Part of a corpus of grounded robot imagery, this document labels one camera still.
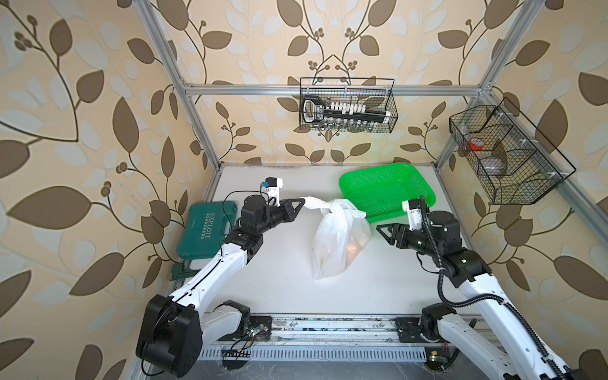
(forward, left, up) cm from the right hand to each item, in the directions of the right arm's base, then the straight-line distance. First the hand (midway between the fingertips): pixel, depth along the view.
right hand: (382, 228), depth 75 cm
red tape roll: (+24, -35, +13) cm, 45 cm away
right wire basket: (+13, -42, +13) cm, 46 cm away
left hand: (+8, +26, +6) cm, 28 cm away
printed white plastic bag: (-1, +13, -1) cm, 13 cm away
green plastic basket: (+32, -10, -20) cm, 39 cm away
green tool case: (+12, +65, -15) cm, 68 cm away
